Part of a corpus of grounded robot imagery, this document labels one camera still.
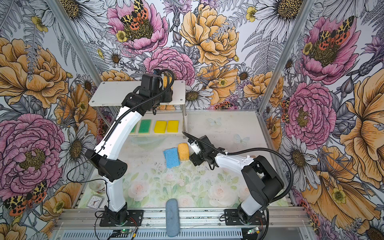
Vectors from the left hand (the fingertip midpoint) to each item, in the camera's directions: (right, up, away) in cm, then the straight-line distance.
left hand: (167, 96), depth 78 cm
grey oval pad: (+4, -58, -6) cm, 59 cm away
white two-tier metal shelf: (-5, -11, +30) cm, 32 cm away
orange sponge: (+7, -30, +19) cm, 36 cm away
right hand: (+15, -35, +12) cm, 40 cm away
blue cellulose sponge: (0, -35, +16) cm, 38 cm away
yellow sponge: (-1, -16, +24) cm, 29 cm away
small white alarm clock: (-37, -54, 0) cm, 65 cm away
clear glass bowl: (-39, -48, +6) cm, 62 cm away
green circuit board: (-19, -66, -6) cm, 69 cm away
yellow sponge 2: (-9, -16, +24) cm, 31 cm away
